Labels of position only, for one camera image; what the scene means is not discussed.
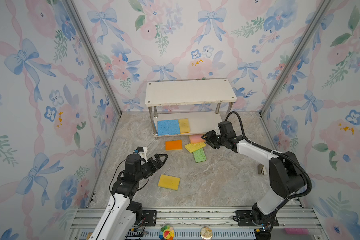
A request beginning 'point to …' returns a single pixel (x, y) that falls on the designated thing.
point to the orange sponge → (173, 145)
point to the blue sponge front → (176, 128)
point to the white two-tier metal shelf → (185, 91)
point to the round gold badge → (206, 233)
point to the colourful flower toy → (166, 233)
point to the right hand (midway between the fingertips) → (202, 137)
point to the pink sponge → (196, 138)
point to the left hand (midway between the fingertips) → (163, 158)
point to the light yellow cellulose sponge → (193, 147)
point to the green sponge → (199, 155)
